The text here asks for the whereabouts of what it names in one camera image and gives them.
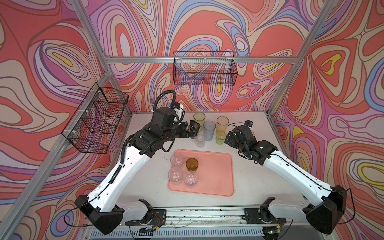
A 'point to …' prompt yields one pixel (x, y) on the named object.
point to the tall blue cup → (209, 127)
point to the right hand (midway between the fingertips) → (234, 141)
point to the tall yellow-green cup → (199, 117)
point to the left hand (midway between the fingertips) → (194, 125)
